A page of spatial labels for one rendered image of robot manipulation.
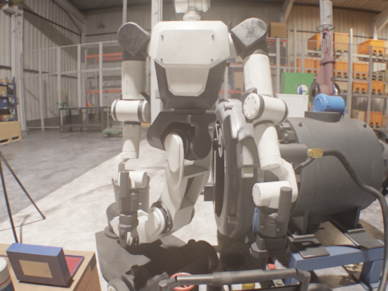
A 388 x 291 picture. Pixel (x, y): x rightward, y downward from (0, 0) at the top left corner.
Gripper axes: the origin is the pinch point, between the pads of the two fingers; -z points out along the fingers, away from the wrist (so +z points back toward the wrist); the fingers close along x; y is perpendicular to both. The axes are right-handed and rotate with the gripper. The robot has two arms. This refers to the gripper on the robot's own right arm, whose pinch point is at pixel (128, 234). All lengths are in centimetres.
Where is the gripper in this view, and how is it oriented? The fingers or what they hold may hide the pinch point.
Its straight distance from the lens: 105.2
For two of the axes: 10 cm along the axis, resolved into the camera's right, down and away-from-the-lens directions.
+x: -1.3, 0.0, -9.9
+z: 0.6, -10.0, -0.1
